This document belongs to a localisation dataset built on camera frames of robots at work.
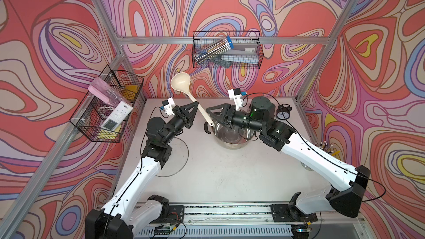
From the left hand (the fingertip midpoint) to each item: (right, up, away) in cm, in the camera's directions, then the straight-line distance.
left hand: (200, 104), depth 63 cm
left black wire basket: (-42, -2, +6) cm, 42 cm away
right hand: (+3, -5, -3) cm, 7 cm away
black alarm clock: (+50, -2, +41) cm, 65 cm away
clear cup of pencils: (+60, -20, +15) cm, 65 cm away
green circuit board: (-18, -55, +9) cm, 59 cm away
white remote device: (-36, -5, +6) cm, 37 cm away
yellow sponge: (-35, +7, +15) cm, 38 cm away
